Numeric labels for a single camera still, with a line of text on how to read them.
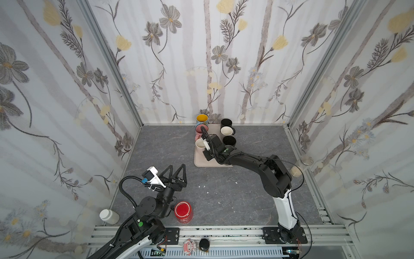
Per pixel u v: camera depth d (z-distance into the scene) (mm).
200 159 1001
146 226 530
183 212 741
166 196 587
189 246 687
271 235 733
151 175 565
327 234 768
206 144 783
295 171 930
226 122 1126
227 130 1073
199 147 949
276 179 535
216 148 747
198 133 983
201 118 1139
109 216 726
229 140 1018
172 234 744
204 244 629
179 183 577
